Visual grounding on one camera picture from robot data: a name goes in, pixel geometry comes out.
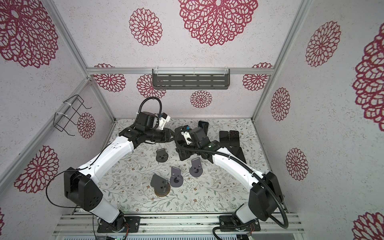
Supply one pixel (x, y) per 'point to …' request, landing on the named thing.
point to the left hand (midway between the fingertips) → (176, 139)
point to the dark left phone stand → (161, 155)
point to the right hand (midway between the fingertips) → (182, 144)
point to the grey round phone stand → (176, 180)
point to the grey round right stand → (196, 170)
